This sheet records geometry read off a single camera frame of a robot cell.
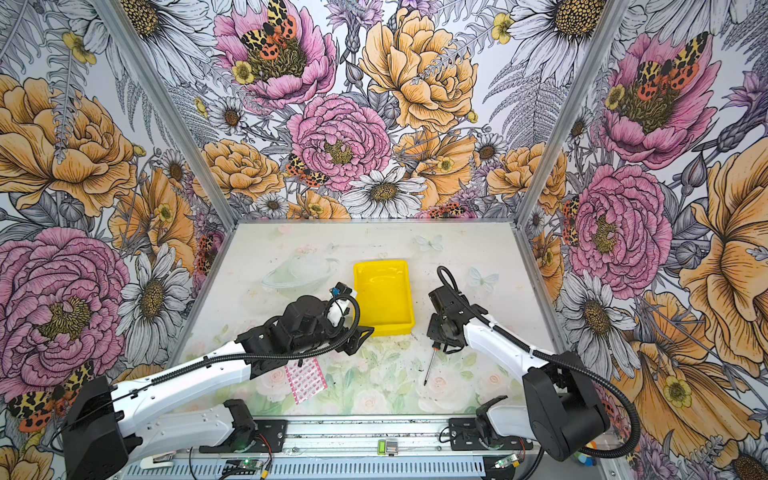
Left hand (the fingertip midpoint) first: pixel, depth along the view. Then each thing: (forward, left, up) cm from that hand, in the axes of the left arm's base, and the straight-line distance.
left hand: (356, 327), depth 77 cm
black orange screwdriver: (0, -22, -12) cm, 25 cm away
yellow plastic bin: (+22, -6, -16) cm, 27 cm away
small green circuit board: (-27, -35, -15) cm, 47 cm away
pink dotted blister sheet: (-8, +14, -15) cm, 22 cm away
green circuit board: (-27, +25, -15) cm, 39 cm away
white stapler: (-26, +44, -13) cm, 53 cm away
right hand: (+1, -22, -12) cm, 25 cm away
